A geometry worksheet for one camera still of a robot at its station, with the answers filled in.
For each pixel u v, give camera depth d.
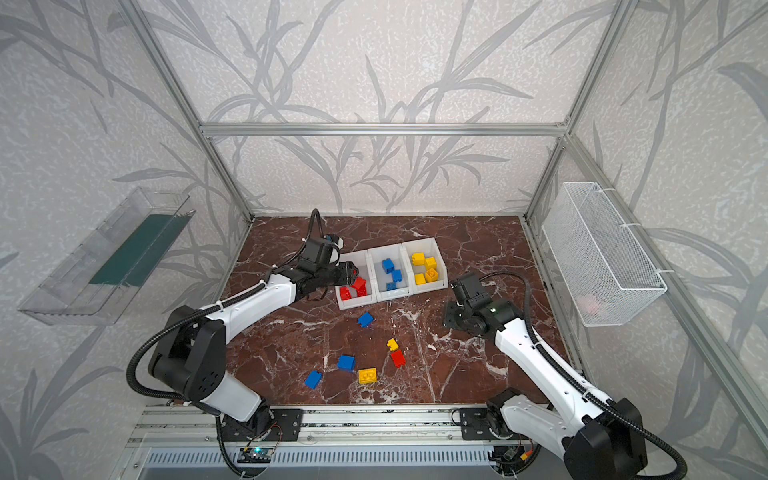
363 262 1.01
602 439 0.37
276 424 0.73
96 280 0.63
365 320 0.92
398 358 0.85
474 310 0.59
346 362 0.84
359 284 0.98
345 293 0.94
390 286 0.98
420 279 0.98
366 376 0.81
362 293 0.96
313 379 0.81
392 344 0.86
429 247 1.07
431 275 0.99
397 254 1.03
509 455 0.75
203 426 0.75
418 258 1.02
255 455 0.71
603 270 0.62
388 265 1.03
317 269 0.70
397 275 1.01
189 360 0.44
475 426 0.74
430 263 1.02
